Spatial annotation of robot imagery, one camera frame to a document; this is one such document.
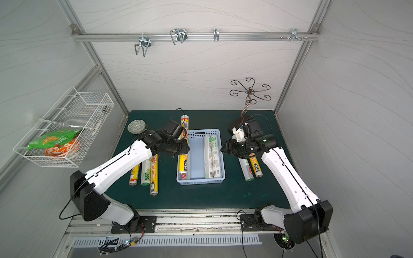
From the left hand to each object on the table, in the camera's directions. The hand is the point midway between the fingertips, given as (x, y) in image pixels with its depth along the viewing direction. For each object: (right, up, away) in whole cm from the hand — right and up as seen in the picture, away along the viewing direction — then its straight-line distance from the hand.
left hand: (187, 149), depth 78 cm
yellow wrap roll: (-1, -4, -4) cm, 6 cm away
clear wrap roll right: (+31, -13, +11) cm, 35 cm away
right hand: (+19, 0, -3) cm, 19 cm away
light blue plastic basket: (+4, -16, +12) cm, 20 cm away
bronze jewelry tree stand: (+35, +28, +17) cm, 48 cm away
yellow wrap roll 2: (+37, -11, +12) cm, 41 cm away
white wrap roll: (+13, -8, +14) cm, 21 cm away
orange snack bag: (-47, +2, -15) cm, 49 cm away
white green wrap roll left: (-24, -14, +8) cm, 29 cm away
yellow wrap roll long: (-19, -15, +8) cm, 26 cm away
